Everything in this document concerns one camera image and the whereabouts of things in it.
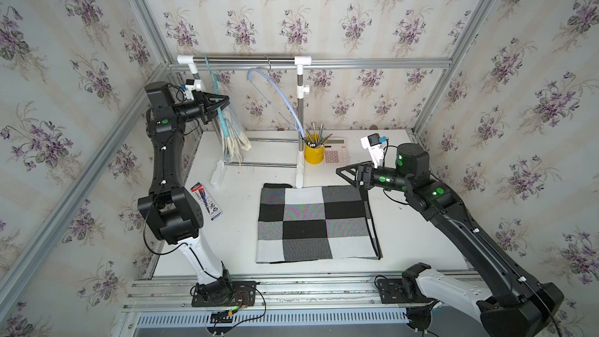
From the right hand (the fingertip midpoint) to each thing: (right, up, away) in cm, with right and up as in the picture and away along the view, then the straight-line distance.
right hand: (345, 170), depth 66 cm
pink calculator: (+4, +6, +44) cm, 45 cm away
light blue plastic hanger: (-26, +41, +35) cm, 60 cm away
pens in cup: (-7, +11, +38) cm, 40 cm away
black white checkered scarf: (-7, -23, +23) cm, 33 cm away
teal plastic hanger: (-46, +30, +22) cm, 59 cm away
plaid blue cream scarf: (-38, +9, +22) cm, 45 cm away
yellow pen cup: (-7, +3, +37) cm, 37 cm away
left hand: (-34, +21, +5) cm, 41 cm away
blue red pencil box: (-52, -15, +27) cm, 60 cm away
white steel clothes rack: (-49, -4, +34) cm, 60 cm away
